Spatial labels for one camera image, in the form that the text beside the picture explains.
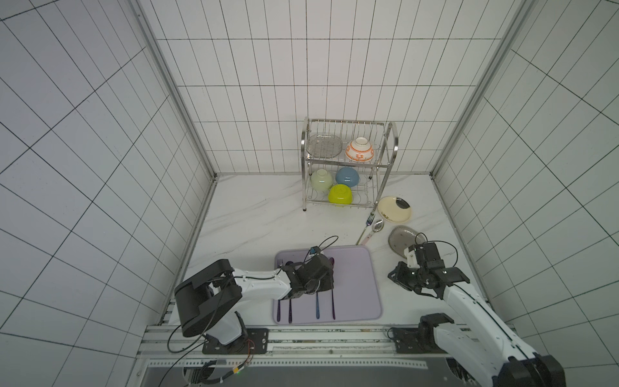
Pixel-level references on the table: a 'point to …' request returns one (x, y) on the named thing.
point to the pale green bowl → (321, 180)
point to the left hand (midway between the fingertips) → (328, 284)
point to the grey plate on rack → (324, 146)
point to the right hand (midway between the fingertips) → (383, 274)
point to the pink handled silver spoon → (376, 227)
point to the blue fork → (317, 313)
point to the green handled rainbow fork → (368, 222)
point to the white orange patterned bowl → (359, 150)
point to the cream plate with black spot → (394, 209)
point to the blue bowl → (347, 176)
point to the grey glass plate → (401, 237)
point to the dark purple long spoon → (332, 261)
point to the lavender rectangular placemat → (357, 290)
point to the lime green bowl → (340, 194)
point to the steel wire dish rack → (344, 163)
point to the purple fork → (279, 264)
